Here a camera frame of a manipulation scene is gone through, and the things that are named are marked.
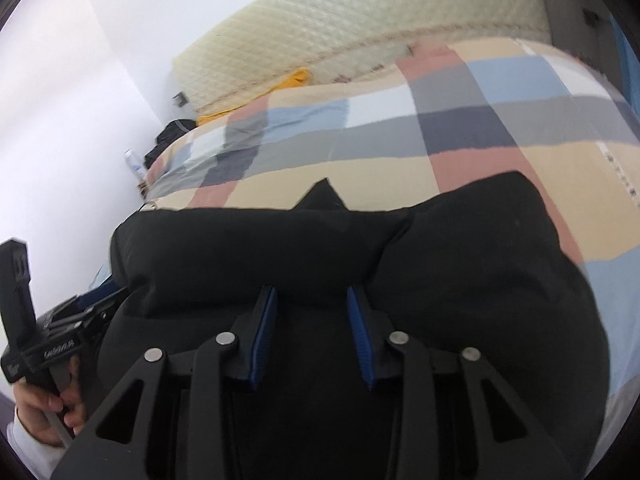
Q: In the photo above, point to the yellow pillow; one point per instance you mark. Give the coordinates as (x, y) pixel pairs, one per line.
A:
(295, 81)

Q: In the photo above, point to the blue cloth on chair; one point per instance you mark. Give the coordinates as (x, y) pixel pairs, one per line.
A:
(620, 35)

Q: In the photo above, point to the black wall switch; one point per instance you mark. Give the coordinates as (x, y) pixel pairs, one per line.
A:
(593, 16)

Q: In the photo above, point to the black puffer jacket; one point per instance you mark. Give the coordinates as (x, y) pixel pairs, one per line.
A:
(450, 285)

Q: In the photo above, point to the person's left forearm white sleeve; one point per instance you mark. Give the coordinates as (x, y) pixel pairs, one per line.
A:
(32, 452)

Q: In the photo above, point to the plaid bed quilt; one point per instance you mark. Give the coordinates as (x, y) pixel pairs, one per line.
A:
(450, 110)

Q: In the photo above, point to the white spray bottle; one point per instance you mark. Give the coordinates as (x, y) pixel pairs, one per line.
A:
(134, 164)

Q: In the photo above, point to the cardboard box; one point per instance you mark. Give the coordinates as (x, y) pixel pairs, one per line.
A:
(143, 189)

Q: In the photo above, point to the cream quilted headboard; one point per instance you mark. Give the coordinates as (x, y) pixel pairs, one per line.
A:
(360, 20)

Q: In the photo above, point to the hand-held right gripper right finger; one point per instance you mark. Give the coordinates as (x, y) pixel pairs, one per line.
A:
(359, 340)

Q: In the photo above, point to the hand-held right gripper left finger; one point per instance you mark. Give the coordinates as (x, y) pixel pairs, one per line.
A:
(263, 330)

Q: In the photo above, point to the person's left hand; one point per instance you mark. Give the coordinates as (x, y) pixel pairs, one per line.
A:
(42, 412)

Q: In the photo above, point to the grey wall socket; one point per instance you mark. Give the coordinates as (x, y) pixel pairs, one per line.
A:
(179, 98)

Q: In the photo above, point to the heap of black clothes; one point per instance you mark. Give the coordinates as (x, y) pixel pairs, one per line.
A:
(167, 137)

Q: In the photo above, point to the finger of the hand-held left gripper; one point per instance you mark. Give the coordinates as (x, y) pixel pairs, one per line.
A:
(102, 294)

